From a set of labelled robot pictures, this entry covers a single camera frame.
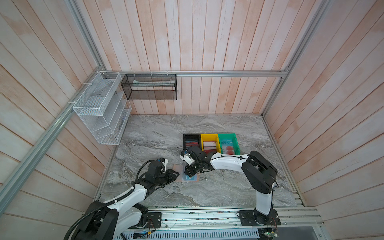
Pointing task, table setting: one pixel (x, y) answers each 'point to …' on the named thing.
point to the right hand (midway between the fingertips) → (185, 172)
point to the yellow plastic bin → (211, 137)
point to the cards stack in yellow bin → (209, 147)
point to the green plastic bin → (230, 136)
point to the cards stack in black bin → (189, 143)
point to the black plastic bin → (190, 140)
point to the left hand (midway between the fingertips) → (178, 177)
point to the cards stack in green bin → (227, 148)
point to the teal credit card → (187, 178)
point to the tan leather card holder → (180, 169)
